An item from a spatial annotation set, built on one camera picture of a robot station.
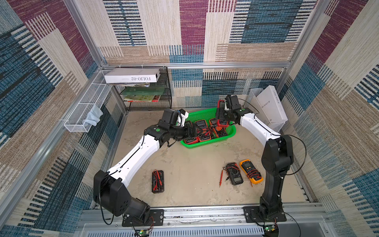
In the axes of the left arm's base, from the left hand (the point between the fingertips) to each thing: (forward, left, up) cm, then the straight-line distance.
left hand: (196, 132), depth 76 cm
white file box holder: (+26, -48, -6) cm, 54 cm away
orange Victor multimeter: (+13, -5, -16) cm, 21 cm away
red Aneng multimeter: (+7, +2, -18) cm, 19 cm away
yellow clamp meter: (-14, -31, -21) cm, 40 cm away
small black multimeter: (-12, -21, -22) cm, 33 cm away
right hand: (+21, -16, -7) cm, 28 cm away
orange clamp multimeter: (+16, -15, -21) cm, 30 cm away
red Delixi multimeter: (+24, -16, -3) cm, 29 cm away
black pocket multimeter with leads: (-17, +21, -21) cm, 34 cm away
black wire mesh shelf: (+39, +21, -14) cm, 46 cm away
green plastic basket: (+33, -7, -22) cm, 40 cm away
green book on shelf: (+30, +32, +1) cm, 44 cm away
